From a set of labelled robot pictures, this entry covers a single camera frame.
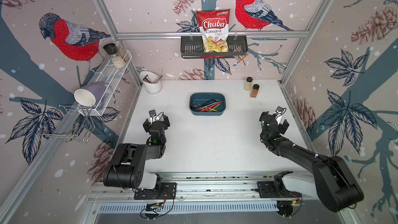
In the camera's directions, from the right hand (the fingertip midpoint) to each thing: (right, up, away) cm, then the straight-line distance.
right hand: (274, 114), depth 87 cm
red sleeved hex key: (-38, +2, +17) cm, 42 cm away
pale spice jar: (-7, +19, +25) cm, 32 cm away
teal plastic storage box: (-38, +5, +21) cm, 43 cm away
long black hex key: (-39, +6, +21) cm, 45 cm away
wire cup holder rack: (-92, +1, -28) cm, 97 cm away
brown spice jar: (-4, +14, +21) cm, 25 cm away
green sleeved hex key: (-33, +2, +17) cm, 37 cm away
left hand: (-68, 0, +4) cm, 68 cm away
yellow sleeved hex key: (-34, +1, +17) cm, 38 cm away
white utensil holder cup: (-80, +21, +27) cm, 87 cm away
